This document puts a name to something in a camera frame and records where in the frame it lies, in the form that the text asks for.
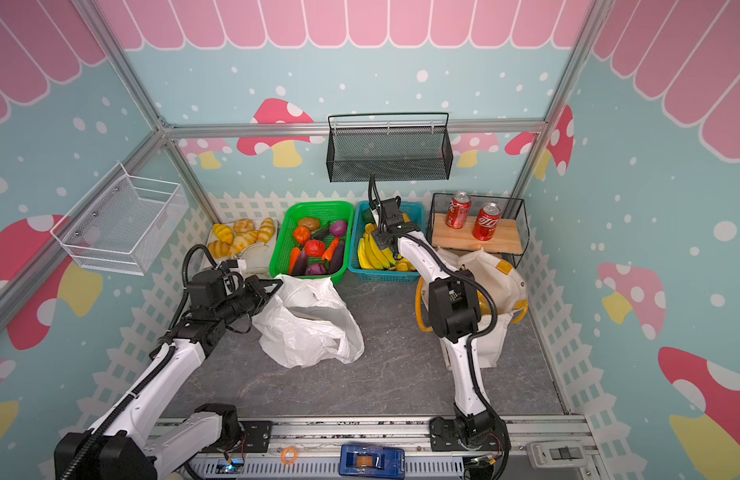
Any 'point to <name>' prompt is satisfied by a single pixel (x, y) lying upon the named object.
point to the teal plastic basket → (358, 214)
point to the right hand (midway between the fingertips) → (387, 228)
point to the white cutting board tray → (260, 259)
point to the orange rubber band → (295, 455)
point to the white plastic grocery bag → (308, 323)
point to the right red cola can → (486, 222)
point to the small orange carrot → (327, 254)
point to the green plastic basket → (326, 212)
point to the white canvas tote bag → (504, 283)
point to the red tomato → (314, 248)
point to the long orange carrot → (295, 255)
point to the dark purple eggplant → (337, 260)
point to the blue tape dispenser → (363, 460)
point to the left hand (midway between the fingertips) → (284, 286)
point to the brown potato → (311, 223)
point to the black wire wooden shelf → (509, 238)
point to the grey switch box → (552, 454)
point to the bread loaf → (224, 233)
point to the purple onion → (338, 228)
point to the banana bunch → (371, 257)
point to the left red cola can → (458, 210)
